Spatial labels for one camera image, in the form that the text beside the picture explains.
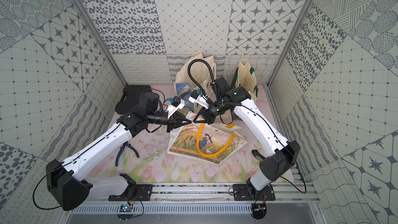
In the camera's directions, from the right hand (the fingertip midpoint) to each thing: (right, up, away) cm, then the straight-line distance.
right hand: (197, 121), depth 68 cm
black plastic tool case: (-49, +11, +38) cm, 63 cm away
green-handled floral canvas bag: (+33, +26, +43) cm, 60 cm away
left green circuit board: (-35, -42, +3) cm, 54 cm away
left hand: (-2, -1, -3) cm, 4 cm away
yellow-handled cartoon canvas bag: (+6, -12, +6) cm, 15 cm away
